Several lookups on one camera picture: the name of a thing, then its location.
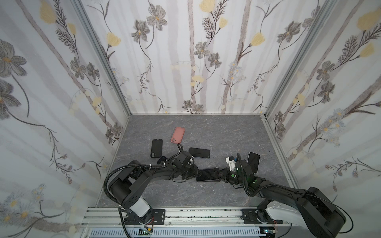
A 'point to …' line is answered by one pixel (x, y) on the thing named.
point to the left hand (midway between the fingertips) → (198, 171)
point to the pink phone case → (177, 135)
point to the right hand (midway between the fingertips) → (211, 172)
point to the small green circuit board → (145, 231)
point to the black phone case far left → (156, 148)
